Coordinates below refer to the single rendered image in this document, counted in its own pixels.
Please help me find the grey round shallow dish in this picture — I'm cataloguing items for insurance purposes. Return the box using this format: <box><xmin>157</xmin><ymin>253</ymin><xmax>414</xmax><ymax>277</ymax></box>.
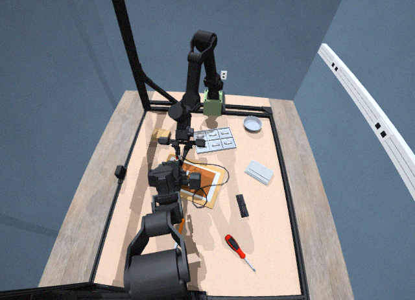
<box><xmin>243</xmin><ymin>116</ymin><xmax>263</xmax><ymax>132</ymax></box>

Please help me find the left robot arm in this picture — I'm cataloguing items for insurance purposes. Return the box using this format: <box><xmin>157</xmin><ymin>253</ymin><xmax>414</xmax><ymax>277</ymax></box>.
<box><xmin>168</xmin><ymin>30</ymin><xmax>224</xmax><ymax>139</ymax></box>

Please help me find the red and black screwdriver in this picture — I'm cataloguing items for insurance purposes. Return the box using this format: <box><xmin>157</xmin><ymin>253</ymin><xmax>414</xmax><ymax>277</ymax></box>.
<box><xmin>225</xmin><ymin>235</ymin><xmax>255</xmax><ymax>270</ymax></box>

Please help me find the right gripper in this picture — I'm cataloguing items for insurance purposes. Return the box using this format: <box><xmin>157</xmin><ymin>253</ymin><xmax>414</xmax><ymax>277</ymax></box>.
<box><xmin>148</xmin><ymin>167</ymin><xmax>201</xmax><ymax>191</ymax></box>

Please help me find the tan rectangular block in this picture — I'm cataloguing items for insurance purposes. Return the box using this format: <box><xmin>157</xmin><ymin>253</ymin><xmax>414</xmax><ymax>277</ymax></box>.
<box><xmin>151</xmin><ymin>128</ymin><xmax>171</xmax><ymax>141</ymax></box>

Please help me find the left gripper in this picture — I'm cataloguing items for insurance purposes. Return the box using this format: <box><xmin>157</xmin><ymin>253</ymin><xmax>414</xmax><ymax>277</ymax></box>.
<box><xmin>158</xmin><ymin>124</ymin><xmax>206</xmax><ymax>164</ymax></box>

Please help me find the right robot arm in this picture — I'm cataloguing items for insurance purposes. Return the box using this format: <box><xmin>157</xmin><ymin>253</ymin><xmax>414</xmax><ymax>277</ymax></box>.
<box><xmin>123</xmin><ymin>161</ymin><xmax>196</xmax><ymax>300</ymax></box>

